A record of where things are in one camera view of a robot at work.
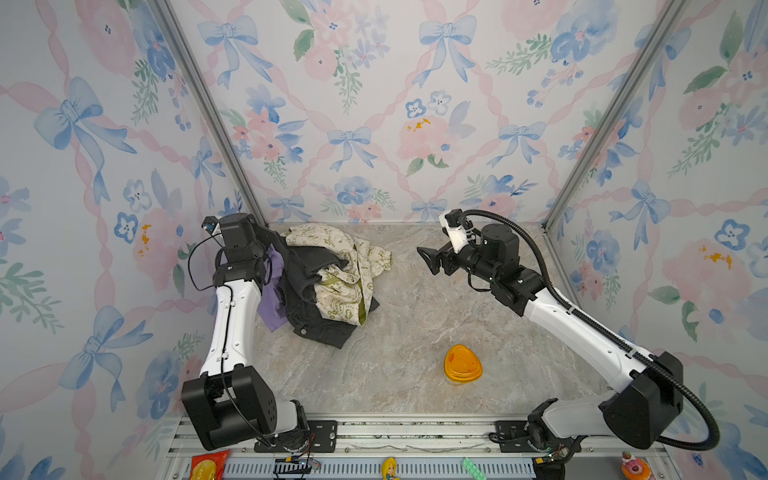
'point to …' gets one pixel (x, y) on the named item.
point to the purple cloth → (272, 306)
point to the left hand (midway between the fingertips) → (262, 221)
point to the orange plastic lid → (462, 365)
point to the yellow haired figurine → (389, 469)
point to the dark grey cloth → (302, 268)
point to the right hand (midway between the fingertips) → (432, 236)
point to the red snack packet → (209, 466)
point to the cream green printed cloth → (343, 293)
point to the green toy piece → (476, 472)
